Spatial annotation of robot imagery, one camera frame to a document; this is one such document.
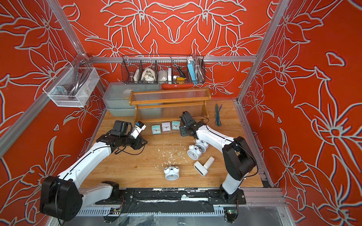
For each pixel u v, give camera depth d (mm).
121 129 653
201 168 788
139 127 727
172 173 743
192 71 849
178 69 948
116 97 989
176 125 971
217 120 1062
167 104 975
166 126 956
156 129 949
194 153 814
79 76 778
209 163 801
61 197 388
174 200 728
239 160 455
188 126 683
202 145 835
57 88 695
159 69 1005
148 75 902
